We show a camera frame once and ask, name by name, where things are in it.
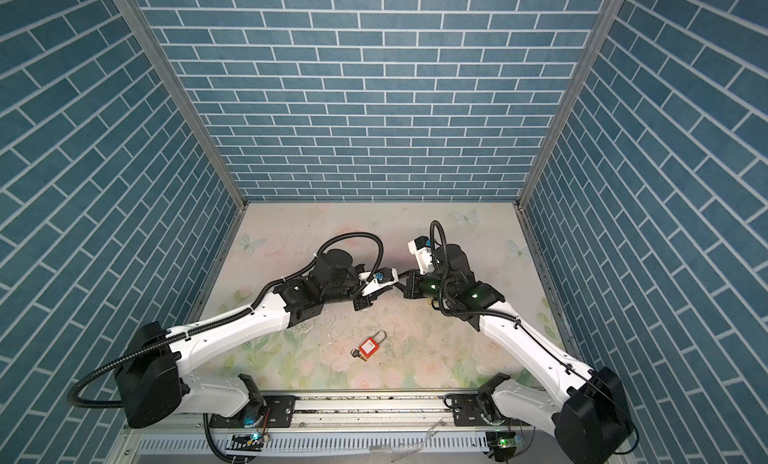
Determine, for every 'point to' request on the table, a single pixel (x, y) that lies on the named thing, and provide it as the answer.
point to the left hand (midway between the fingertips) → (389, 281)
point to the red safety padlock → (370, 346)
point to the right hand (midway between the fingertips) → (388, 279)
